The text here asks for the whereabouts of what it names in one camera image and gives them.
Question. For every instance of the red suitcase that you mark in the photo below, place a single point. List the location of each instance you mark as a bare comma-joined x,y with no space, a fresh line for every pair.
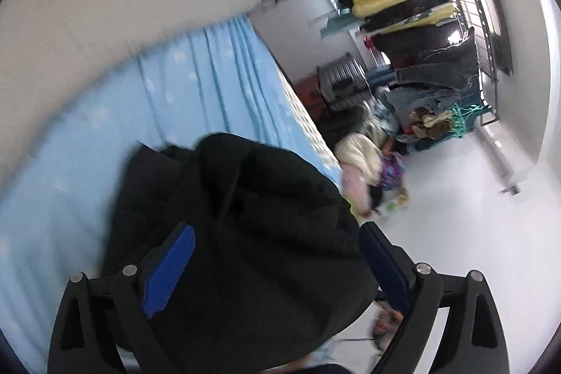
309,96

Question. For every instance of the person's sandalled foot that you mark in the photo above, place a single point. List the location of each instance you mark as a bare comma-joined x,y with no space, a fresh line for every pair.
385,323

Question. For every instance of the light blue hanging garment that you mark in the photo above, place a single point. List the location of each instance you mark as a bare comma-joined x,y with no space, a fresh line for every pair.
339,23

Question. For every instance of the black puffer jacket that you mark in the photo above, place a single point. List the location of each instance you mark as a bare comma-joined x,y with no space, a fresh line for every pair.
263,247

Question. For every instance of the white green dotted board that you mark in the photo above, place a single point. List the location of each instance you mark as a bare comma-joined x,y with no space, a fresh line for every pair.
390,205

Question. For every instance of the dark denim jacket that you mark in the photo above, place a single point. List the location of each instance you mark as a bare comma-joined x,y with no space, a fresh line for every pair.
438,69

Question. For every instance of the light denim clothing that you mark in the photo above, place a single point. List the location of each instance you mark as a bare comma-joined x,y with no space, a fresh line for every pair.
416,102

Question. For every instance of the black bag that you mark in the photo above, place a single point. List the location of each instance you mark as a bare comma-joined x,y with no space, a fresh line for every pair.
346,120

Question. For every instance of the metal ceiling drying rack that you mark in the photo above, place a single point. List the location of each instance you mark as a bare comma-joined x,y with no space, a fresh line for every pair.
482,28

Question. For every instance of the cream fleece blanket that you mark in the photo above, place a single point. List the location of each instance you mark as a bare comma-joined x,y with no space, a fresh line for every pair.
359,155

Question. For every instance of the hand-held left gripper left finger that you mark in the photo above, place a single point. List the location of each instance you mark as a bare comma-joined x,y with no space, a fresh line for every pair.
168,273

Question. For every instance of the metal wall hook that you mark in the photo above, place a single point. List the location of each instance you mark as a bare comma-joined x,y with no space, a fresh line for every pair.
512,190

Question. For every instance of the purple patterned garment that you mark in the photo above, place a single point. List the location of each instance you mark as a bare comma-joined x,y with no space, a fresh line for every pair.
392,172

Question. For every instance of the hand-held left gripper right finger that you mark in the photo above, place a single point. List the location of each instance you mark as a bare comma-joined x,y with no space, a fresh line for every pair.
385,269

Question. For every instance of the green clip hanger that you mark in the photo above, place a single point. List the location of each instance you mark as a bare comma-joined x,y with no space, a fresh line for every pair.
462,117

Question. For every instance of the dark hanging coat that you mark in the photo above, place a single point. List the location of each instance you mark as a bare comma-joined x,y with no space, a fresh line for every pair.
416,41

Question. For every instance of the grey ribbed suitcase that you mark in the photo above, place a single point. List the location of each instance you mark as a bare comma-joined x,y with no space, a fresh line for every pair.
344,80

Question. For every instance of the light blue bed sheet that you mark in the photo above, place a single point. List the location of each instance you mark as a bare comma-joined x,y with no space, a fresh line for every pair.
87,159

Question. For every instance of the hanging brown socks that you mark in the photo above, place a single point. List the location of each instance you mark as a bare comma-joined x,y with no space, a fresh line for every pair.
431,124

